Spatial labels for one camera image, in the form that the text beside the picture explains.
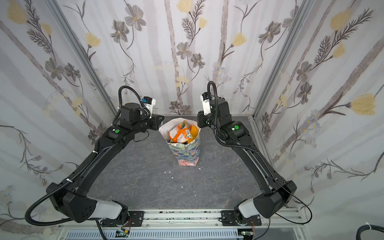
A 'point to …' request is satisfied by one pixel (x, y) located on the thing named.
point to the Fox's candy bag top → (180, 134)
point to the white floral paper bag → (187, 154)
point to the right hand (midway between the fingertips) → (203, 110)
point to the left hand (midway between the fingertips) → (165, 116)
